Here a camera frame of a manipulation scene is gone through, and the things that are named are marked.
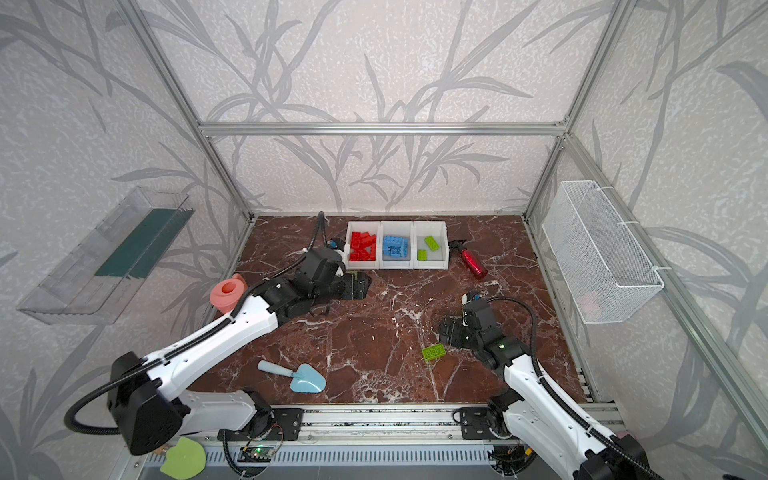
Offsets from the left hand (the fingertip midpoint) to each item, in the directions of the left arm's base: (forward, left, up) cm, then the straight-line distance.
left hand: (364, 272), depth 78 cm
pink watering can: (-2, +40, -10) cm, 42 cm away
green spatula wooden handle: (-40, +40, -20) cm, 60 cm away
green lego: (+26, -21, -21) cm, 40 cm away
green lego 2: (+20, -17, -19) cm, 33 cm away
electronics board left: (-38, +24, -21) cm, 50 cm away
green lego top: (-5, +1, +7) cm, 8 cm away
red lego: (+23, +3, -19) cm, 30 cm away
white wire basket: (-9, -53, +15) cm, 55 cm away
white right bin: (+20, -22, -22) cm, 37 cm away
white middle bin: (+29, -8, -16) cm, 34 cm away
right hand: (-7, -24, -14) cm, 29 cm away
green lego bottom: (-14, -19, -20) cm, 31 cm away
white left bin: (+30, +1, -16) cm, 34 cm away
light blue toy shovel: (-22, +16, -19) cm, 33 cm away
